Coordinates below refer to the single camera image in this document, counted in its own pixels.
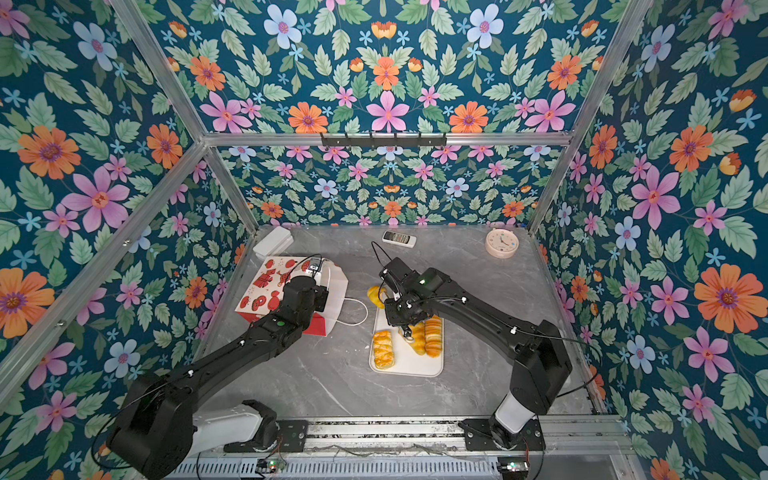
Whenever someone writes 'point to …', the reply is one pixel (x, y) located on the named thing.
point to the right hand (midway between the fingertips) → (392, 317)
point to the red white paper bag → (261, 284)
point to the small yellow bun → (375, 295)
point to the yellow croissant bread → (383, 349)
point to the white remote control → (403, 240)
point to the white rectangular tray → (407, 362)
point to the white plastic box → (273, 244)
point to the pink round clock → (502, 243)
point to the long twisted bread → (433, 336)
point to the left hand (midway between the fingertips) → (317, 273)
